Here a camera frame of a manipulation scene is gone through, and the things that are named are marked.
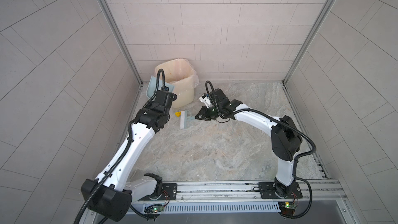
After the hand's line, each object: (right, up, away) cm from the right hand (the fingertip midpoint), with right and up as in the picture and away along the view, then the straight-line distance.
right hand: (195, 118), depth 81 cm
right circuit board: (+42, -38, -13) cm, 58 cm away
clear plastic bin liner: (-14, +29, +18) cm, 36 cm away
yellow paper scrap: (-12, 0, +16) cm, 20 cm away
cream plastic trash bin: (-6, +15, +6) cm, 17 cm away
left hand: (-18, +8, -6) cm, 21 cm away
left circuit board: (-16, -36, -15) cm, 43 cm away
